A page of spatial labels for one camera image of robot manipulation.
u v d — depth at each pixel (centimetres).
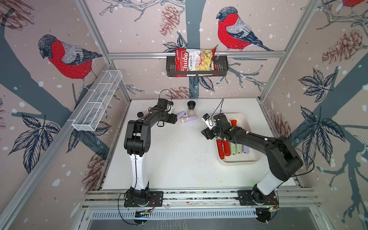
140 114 98
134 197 68
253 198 72
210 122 79
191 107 101
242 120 102
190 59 87
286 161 46
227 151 88
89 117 71
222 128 71
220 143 90
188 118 104
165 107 87
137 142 57
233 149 88
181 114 110
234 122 101
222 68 93
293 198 75
